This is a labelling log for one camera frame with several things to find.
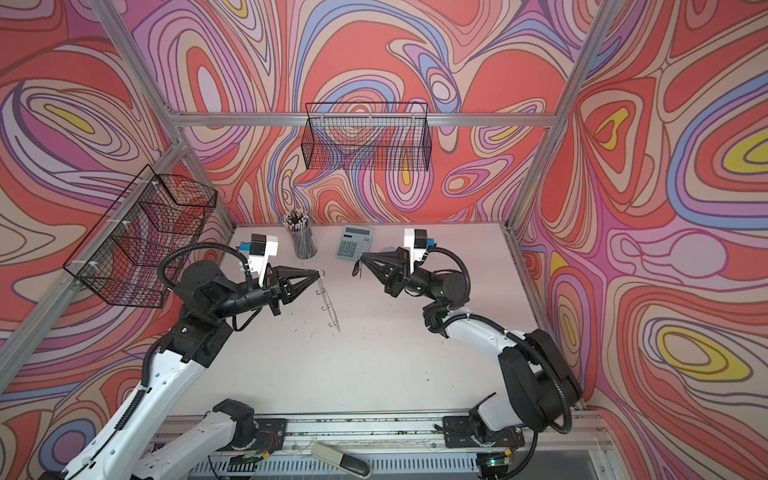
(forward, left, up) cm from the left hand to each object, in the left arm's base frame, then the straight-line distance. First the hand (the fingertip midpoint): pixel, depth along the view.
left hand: (318, 281), depth 58 cm
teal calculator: (+42, -1, -34) cm, 54 cm away
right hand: (+5, -8, -2) cm, 10 cm away
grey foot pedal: (-27, -5, -32) cm, 42 cm away
